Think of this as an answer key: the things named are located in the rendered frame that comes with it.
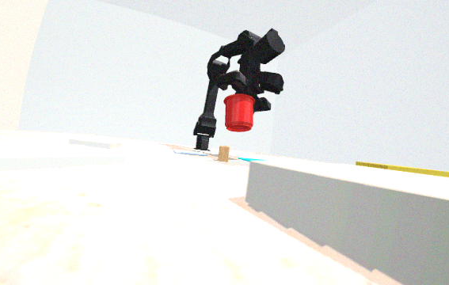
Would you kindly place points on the red plastic cup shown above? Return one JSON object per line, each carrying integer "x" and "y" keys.
{"x": 239, "y": 112}

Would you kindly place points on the tan flat bar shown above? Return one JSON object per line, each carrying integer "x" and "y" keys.
{"x": 223, "y": 153}

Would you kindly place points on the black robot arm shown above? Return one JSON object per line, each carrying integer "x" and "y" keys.
{"x": 254, "y": 51}

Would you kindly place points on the yellow flat bar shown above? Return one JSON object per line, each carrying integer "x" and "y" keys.
{"x": 404, "y": 169}

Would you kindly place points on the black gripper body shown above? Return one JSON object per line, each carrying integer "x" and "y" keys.
{"x": 241, "y": 81}

